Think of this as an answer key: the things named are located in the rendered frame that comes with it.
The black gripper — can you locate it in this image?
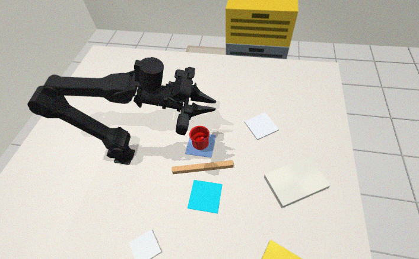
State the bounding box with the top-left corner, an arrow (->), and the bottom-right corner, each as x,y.
158,67 -> 216,135

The tan flat bar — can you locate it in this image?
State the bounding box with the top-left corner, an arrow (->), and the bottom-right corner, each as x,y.
172,160 -> 233,174

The red cup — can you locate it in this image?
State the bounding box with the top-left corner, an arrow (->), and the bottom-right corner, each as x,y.
189,126 -> 210,150

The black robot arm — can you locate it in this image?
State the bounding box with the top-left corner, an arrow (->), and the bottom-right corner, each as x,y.
27,57 -> 193,165

